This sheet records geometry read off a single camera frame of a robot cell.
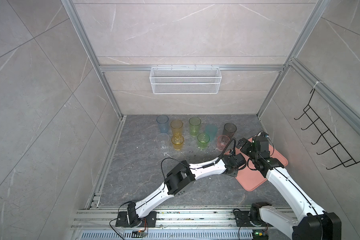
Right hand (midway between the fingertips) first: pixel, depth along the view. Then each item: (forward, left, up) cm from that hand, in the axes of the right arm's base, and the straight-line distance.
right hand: (244, 142), depth 84 cm
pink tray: (-12, -4, -19) cm, 23 cm away
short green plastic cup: (+12, +21, -15) cm, 29 cm away
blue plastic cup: (+20, +49, -2) cm, 53 cm away
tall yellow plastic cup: (+16, +39, -2) cm, 42 cm away
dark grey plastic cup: (+12, +5, -3) cm, 14 cm away
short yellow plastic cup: (+10, +39, -11) cm, 42 cm away
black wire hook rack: (-6, -32, +14) cm, 36 cm away
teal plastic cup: (+22, +14, -15) cm, 30 cm away
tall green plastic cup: (+19, +27, -3) cm, 33 cm away
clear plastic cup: (+9, +49, -8) cm, 50 cm away
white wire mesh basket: (+43, +33, +14) cm, 56 cm away
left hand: (-10, +5, -15) cm, 18 cm away
